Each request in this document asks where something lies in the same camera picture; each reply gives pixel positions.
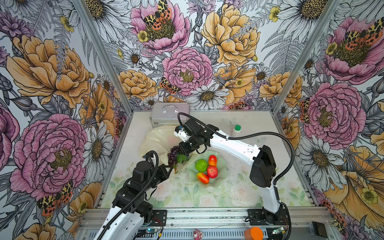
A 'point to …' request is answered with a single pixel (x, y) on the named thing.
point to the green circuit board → (280, 230)
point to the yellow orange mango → (203, 177)
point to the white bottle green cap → (237, 131)
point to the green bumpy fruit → (201, 165)
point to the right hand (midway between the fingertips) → (182, 155)
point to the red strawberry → (212, 171)
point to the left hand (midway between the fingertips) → (172, 172)
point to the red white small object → (197, 235)
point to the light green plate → (221, 167)
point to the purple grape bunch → (172, 155)
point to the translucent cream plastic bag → (159, 139)
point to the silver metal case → (166, 113)
